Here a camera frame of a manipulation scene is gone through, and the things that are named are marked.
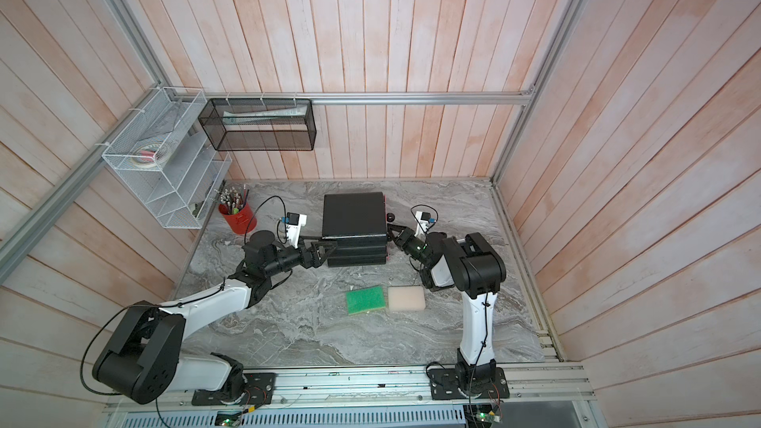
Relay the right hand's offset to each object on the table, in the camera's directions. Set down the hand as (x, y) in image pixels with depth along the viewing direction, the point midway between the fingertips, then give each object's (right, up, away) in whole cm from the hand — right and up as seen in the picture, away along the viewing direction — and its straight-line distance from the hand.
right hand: (386, 227), depth 95 cm
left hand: (-16, -4, -13) cm, 21 cm away
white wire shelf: (-56, +11, -17) cm, 60 cm away
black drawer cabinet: (-9, +2, -9) cm, 13 cm away
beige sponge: (+6, -21, -7) cm, 23 cm away
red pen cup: (-48, +2, +4) cm, 49 cm away
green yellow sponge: (-7, -21, -9) cm, 24 cm away
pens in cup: (-49, +9, -2) cm, 50 cm away
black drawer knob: (+1, +3, -5) cm, 6 cm away
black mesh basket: (-45, +37, +10) cm, 59 cm away
